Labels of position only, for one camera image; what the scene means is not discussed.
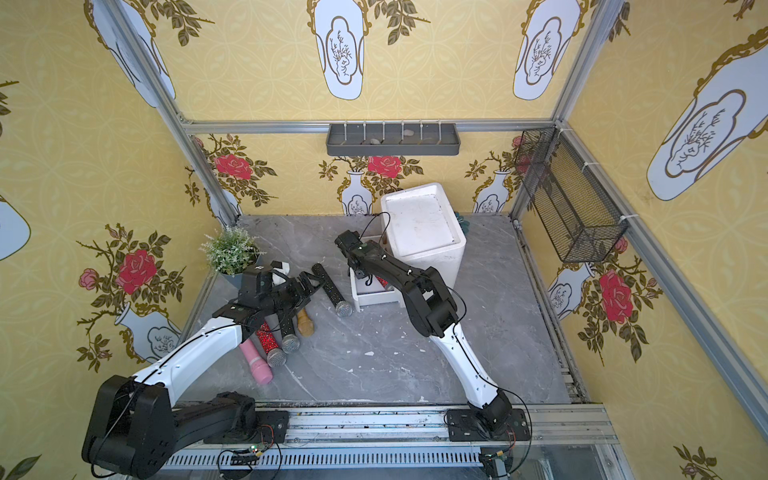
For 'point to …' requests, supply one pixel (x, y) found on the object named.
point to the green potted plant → (231, 251)
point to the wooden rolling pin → (305, 325)
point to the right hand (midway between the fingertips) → (364, 267)
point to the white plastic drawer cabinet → (421, 229)
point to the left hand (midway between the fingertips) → (317, 288)
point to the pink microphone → (257, 365)
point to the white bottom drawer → (375, 294)
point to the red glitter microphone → (276, 357)
